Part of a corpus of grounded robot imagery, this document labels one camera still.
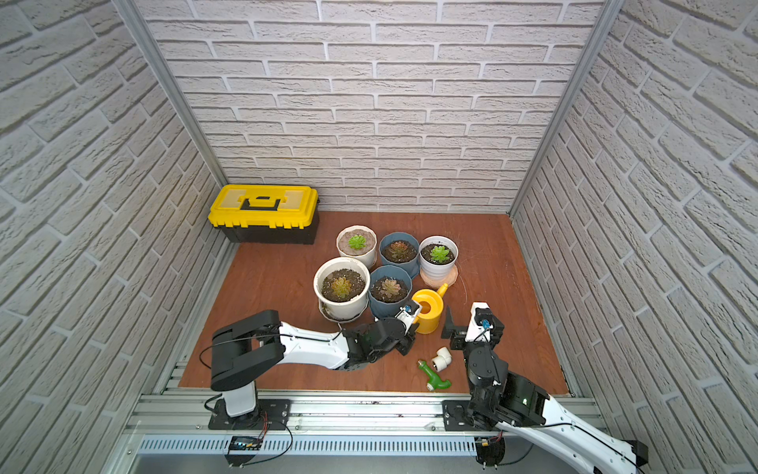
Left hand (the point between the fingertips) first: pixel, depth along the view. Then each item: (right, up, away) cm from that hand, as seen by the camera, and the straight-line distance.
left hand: (412, 311), depth 85 cm
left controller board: (-44, -31, -14) cm, 55 cm away
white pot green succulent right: (+9, +16, +9) cm, 20 cm away
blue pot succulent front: (-7, +6, +2) cm, 9 cm away
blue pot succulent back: (-3, +18, +11) cm, 22 cm away
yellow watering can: (+5, +3, -4) cm, 7 cm away
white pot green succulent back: (-17, +20, +9) cm, 28 cm away
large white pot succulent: (-21, +8, 0) cm, 22 cm away
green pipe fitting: (+5, -18, -7) cm, 20 cm away
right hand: (+14, +3, -13) cm, 19 cm away
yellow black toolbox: (-49, +30, +13) cm, 59 cm away
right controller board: (+18, -31, -15) cm, 39 cm away
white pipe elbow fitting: (+8, -13, -4) cm, 16 cm away
